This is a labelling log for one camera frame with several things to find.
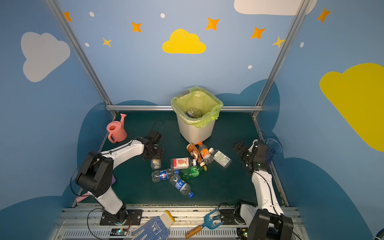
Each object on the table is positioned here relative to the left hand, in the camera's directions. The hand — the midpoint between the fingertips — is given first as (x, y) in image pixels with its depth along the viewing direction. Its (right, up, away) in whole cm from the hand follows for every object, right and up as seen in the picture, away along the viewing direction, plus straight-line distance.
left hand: (158, 155), depth 93 cm
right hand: (+49, +7, -8) cm, 50 cm away
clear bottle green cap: (-1, -4, -4) cm, 6 cm away
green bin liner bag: (+33, +33, +5) cm, 47 cm away
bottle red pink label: (+15, -4, -4) cm, 16 cm away
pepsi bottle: (+22, +28, +7) cm, 37 cm away
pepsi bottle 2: (+5, -9, -9) cm, 14 cm away
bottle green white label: (+39, -1, 0) cm, 39 cm away
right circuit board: (+46, -33, -22) cm, 61 cm away
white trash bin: (+23, +16, -5) cm, 28 cm away
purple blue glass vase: (+66, +7, -13) cm, 68 cm away
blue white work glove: (+3, -31, -22) cm, 38 cm away
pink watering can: (-28, +16, +3) cm, 32 cm away
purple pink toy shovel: (-37, -20, -15) cm, 45 cm away
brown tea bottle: (+23, +1, 0) cm, 23 cm away
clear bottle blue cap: (+15, -13, -13) cm, 24 cm away
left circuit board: (-14, -33, -23) cm, 42 cm away
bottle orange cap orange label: (+31, -2, +3) cm, 31 cm away
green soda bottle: (+22, -9, -5) cm, 24 cm away
